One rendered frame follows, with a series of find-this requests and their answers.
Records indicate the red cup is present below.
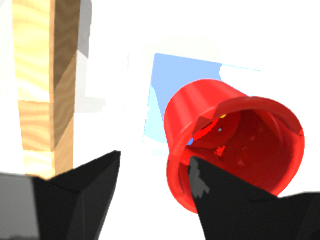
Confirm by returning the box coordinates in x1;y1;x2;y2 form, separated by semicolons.
164;78;305;214

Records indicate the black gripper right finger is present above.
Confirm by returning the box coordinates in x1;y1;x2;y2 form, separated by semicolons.
188;156;320;240

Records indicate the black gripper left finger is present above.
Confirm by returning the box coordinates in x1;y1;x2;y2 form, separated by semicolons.
0;150;121;240

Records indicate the light wooden post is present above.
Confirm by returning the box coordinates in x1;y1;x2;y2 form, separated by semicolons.
12;0;80;178

